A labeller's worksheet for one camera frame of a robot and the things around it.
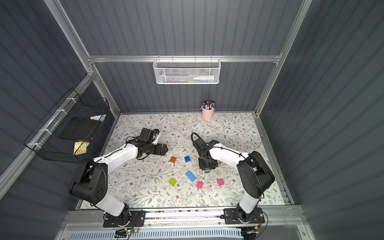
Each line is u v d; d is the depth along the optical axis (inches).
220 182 33.0
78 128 29.2
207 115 45.2
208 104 42.7
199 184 32.6
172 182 33.2
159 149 32.5
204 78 36.6
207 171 34.9
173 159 36.8
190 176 34.1
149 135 29.6
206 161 29.1
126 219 25.8
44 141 24.4
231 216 28.6
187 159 36.8
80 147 24.1
